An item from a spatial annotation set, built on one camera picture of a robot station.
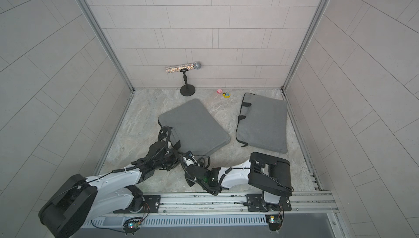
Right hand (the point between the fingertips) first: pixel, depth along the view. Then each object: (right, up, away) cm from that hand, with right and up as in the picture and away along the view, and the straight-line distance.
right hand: (186, 173), depth 80 cm
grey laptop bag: (+5, +18, +11) cm, 22 cm away
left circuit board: (-19, -14, -16) cm, 28 cm away
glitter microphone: (+3, +58, +19) cm, 61 cm away
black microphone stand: (-7, +44, +34) cm, 56 cm away
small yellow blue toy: (+22, +40, +32) cm, 56 cm away
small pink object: (+17, +43, +32) cm, 56 cm away
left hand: (+1, +8, +4) cm, 9 cm away
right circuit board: (+39, -15, -12) cm, 44 cm away
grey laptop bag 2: (+42, +23, +15) cm, 50 cm away
